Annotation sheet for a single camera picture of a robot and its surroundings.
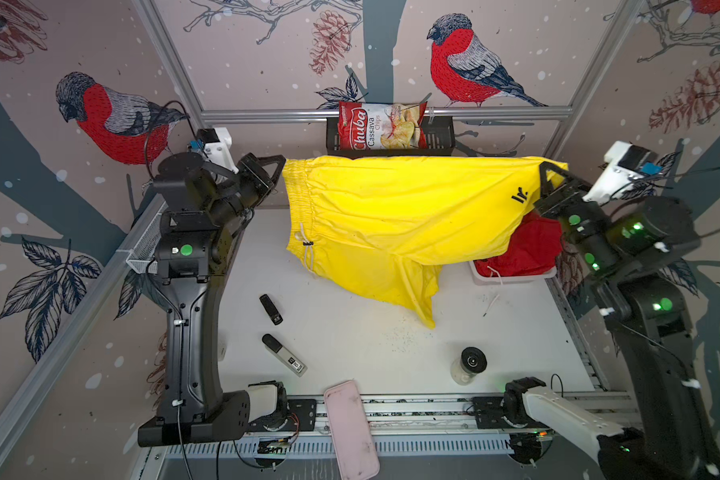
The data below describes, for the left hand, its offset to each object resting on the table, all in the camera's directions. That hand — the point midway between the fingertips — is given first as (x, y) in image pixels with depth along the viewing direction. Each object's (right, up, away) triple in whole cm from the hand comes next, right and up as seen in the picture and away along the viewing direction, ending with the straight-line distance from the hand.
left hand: (282, 153), depth 53 cm
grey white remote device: (-8, -49, +28) cm, 57 cm away
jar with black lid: (+41, -46, +19) cm, 65 cm away
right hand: (+43, -3, -4) cm, 44 cm away
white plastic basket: (+59, -29, +37) cm, 75 cm away
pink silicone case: (+12, -63, +16) cm, 66 cm away
